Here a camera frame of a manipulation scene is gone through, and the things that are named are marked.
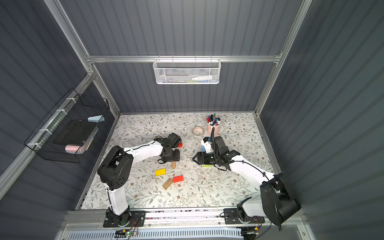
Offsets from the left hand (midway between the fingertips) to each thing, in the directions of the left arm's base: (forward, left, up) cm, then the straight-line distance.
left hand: (178, 160), depth 93 cm
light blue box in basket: (+13, +44, +25) cm, 52 cm away
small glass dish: (+24, -13, -1) cm, 27 cm away
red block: (-11, -1, -2) cm, 11 cm away
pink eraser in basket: (-9, +43, +29) cm, 52 cm away
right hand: (-5, -12, +9) cm, 16 cm away
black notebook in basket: (-2, +44, +31) cm, 54 cm away
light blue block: (+8, -16, -1) cm, 18 cm away
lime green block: (-10, -17, +14) cm, 25 cm away
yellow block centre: (-7, +10, -2) cm, 13 cm away
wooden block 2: (-14, +5, -1) cm, 15 cm away
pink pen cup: (+21, -21, +9) cm, 31 cm away
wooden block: (-3, +3, 0) cm, 4 cm away
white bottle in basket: (+39, -16, +34) cm, 54 cm away
